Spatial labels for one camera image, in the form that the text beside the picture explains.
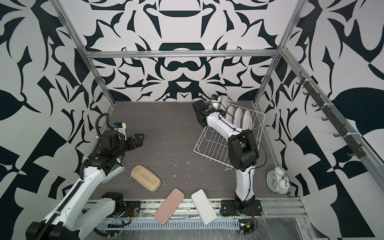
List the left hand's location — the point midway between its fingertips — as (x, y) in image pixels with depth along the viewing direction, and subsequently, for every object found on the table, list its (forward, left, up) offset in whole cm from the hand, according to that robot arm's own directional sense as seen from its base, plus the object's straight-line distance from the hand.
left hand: (136, 134), depth 80 cm
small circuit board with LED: (-40, -53, -19) cm, 69 cm away
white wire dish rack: (+1, -42, -16) cm, 45 cm away
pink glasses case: (-31, -17, -17) cm, 39 cm away
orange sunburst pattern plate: (+20, -50, +2) cm, 53 cm away
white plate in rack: (+10, -62, -5) cm, 63 cm away
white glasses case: (-32, -34, -15) cm, 49 cm away
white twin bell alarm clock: (-23, -70, -8) cm, 74 cm away
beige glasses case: (-17, -4, -15) cm, 23 cm away
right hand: (+15, -48, 0) cm, 50 cm away
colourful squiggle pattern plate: (+12, -43, +8) cm, 45 cm away
